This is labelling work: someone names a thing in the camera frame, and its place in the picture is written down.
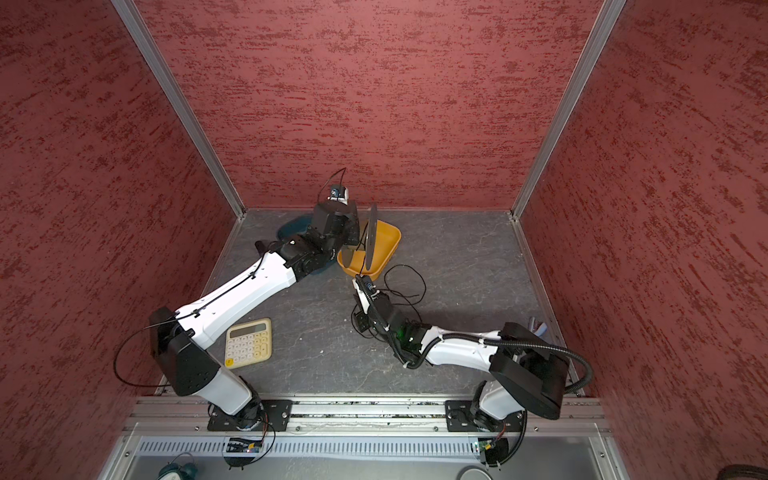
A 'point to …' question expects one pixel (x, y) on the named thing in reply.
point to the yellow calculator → (248, 343)
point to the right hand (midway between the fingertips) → (354, 302)
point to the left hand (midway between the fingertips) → (348, 222)
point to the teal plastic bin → (295, 226)
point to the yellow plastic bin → (387, 239)
